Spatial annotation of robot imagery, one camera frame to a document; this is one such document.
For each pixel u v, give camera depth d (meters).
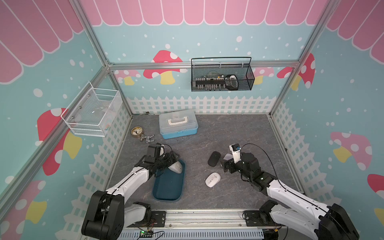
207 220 0.76
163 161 0.75
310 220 0.45
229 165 0.73
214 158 0.95
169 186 0.85
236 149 0.71
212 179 0.85
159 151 0.72
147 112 1.24
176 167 0.86
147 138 1.05
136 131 1.09
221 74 0.94
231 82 0.91
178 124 0.99
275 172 0.60
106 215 0.41
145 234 0.73
